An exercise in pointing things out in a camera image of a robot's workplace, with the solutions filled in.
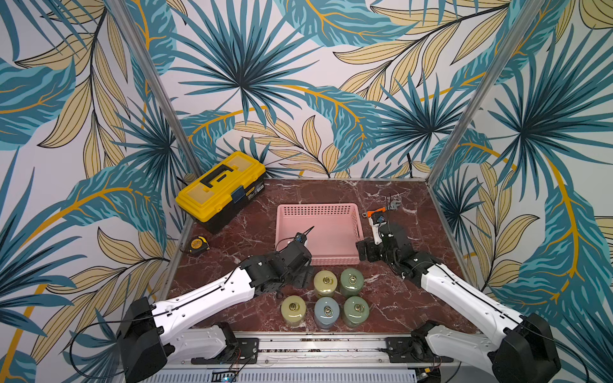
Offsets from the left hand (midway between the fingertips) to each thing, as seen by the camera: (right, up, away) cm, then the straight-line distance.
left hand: (298, 272), depth 77 cm
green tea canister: (+17, -3, +2) cm, 18 cm away
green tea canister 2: (+18, -11, -3) cm, 21 cm away
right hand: (+25, +9, +7) cm, 27 cm away
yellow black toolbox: (-32, +24, +13) cm, 42 cm away
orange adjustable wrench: (+31, +18, +34) cm, 49 cm away
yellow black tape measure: (-40, +6, +16) cm, 43 cm away
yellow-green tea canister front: (-1, -11, -3) cm, 11 cm away
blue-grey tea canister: (+9, -11, -3) cm, 14 cm away
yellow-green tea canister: (+9, -4, +2) cm, 10 cm away
